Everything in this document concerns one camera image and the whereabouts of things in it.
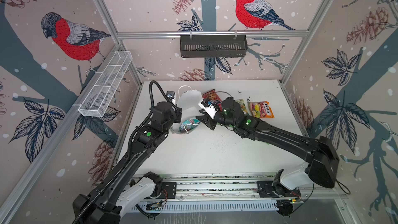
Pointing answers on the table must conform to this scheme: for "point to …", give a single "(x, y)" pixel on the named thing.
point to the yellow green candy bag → (243, 106)
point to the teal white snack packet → (188, 125)
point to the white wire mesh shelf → (94, 104)
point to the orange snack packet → (261, 109)
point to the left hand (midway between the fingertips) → (179, 102)
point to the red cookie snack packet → (212, 97)
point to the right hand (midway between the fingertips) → (199, 111)
